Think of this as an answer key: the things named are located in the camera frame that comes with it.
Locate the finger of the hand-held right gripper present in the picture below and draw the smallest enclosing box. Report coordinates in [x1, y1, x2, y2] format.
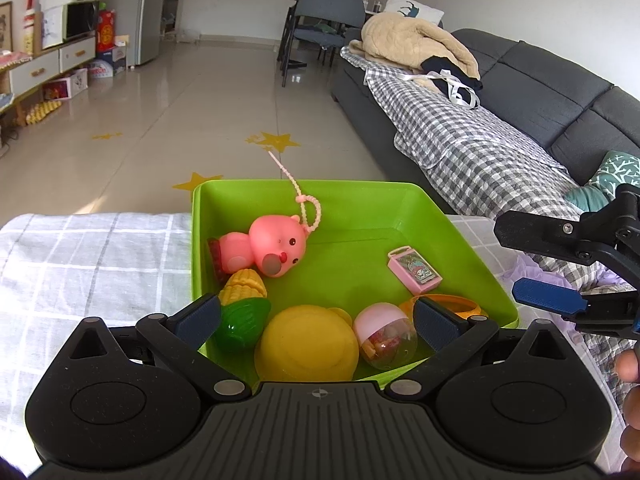
[512, 277, 640, 336]
[494, 182, 640, 267]

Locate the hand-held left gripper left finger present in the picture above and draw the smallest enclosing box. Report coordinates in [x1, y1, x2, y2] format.
[65, 294, 252, 402]

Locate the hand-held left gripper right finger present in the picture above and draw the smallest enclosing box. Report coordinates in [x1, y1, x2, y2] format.
[386, 296, 571, 400]

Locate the orange toy ring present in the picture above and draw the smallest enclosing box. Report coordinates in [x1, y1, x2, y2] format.
[398, 294, 488, 321]

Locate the pink capsule toy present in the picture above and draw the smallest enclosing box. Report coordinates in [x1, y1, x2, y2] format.
[352, 302, 418, 371]

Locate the small pink toy box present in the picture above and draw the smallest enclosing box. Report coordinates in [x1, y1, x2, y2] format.
[387, 245, 443, 296]

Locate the toy corn with green husk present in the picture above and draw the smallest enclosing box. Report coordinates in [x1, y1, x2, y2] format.
[215, 268, 272, 349]

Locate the red brown toy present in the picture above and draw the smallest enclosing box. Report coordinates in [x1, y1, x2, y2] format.
[207, 237, 228, 278]

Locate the pink pig toy with strap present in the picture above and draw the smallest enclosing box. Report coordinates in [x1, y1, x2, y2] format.
[216, 150, 321, 278]

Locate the yellow toy bowl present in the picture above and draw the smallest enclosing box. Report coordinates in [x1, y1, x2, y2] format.
[254, 305, 360, 383]

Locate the green plastic box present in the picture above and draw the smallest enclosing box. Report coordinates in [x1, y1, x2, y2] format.
[191, 178, 520, 391]

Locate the person's right hand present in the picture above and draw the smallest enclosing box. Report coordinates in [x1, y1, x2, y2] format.
[615, 347, 640, 463]

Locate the grey plaid sofa cover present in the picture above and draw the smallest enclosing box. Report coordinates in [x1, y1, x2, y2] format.
[341, 45, 640, 396]

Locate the green patterned pillow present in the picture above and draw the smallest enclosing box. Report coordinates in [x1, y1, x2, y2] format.
[565, 150, 640, 213]

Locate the white checkered tablecloth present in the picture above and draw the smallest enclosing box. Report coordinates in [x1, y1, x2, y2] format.
[0, 212, 631, 476]

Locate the dark grey sofa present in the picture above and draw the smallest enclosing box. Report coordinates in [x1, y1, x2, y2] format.
[330, 27, 640, 196]

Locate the beige blanket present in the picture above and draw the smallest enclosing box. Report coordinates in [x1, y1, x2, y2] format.
[348, 11, 481, 86]

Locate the white deer print pillow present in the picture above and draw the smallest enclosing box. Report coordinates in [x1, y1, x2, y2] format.
[382, 0, 445, 28]

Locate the row of yellow toys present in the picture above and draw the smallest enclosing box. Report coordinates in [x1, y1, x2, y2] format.
[24, 100, 63, 126]

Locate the white red carton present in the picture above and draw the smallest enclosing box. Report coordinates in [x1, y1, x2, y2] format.
[42, 69, 90, 101]

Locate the white blue cardboard box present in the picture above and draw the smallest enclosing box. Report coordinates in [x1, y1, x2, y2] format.
[107, 35, 130, 76]

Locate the white wooden cabinet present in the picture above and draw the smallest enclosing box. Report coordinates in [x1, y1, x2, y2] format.
[0, 35, 97, 126]

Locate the red gift box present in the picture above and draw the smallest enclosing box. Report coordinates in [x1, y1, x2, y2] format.
[96, 8, 118, 53]

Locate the grey chair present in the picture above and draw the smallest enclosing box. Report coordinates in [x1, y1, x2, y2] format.
[277, 0, 367, 87]

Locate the silver refrigerator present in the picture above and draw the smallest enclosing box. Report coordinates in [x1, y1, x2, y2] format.
[131, 0, 171, 67]

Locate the pink cloth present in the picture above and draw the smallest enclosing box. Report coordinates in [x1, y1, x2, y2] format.
[0, 50, 33, 71]

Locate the white microwave oven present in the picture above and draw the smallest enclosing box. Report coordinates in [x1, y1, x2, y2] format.
[62, 1, 101, 43]

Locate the yellow canister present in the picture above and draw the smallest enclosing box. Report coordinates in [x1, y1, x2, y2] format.
[22, 10, 43, 56]

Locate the framed cartoon picture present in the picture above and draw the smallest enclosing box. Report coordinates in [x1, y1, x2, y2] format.
[0, 1, 13, 53]

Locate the black garment with white straps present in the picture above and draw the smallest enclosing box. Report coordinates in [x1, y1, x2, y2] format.
[405, 56, 483, 110]

